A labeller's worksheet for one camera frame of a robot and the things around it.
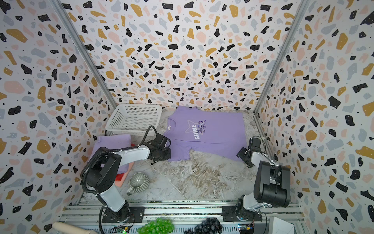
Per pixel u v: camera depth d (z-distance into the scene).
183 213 0.76
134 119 1.16
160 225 0.67
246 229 0.72
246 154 0.70
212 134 1.10
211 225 0.66
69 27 0.75
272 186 0.46
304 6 0.71
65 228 0.69
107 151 0.52
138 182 0.84
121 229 0.70
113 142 0.90
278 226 0.68
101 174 0.47
